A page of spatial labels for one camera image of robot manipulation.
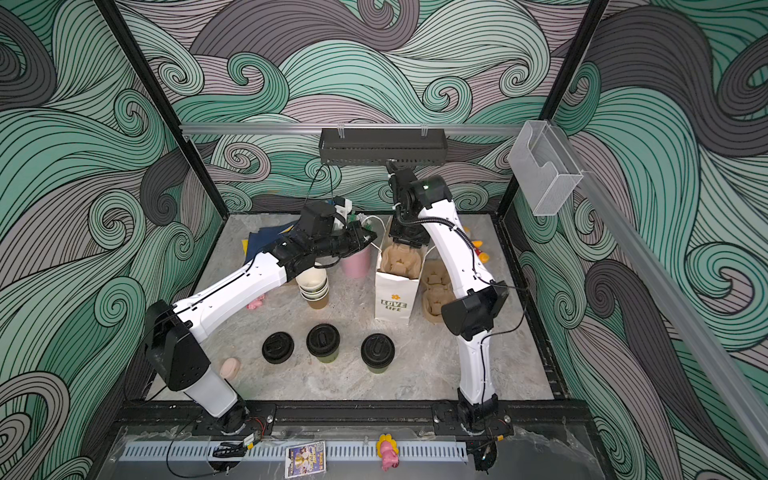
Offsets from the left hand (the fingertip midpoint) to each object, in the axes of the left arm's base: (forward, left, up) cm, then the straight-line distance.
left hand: (381, 233), depth 75 cm
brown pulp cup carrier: (-2, -18, -23) cm, 30 cm away
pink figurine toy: (-43, -2, -27) cm, 50 cm away
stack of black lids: (-19, +29, -29) cm, 45 cm away
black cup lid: (-23, 0, -18) cm, 29 cm away
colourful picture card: (-45, +16, -28) cm, 55 cm away
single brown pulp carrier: (-2, -5, -8) cm, 10 cm away
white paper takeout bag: (-10, -4, -13) cm, 17 cm away
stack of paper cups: (-8, +18, -14) cm, 24 cm away
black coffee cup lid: (-21, +14, -18) cm, 31 cm away
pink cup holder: (+7, +7, -24) cm, 26 cm away
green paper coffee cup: (-23, +13, -26) cm, 37 cm away
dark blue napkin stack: (+17, +44, -26) cm, 54 cm away
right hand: (+1, -6, -5) cm, 8 cm away
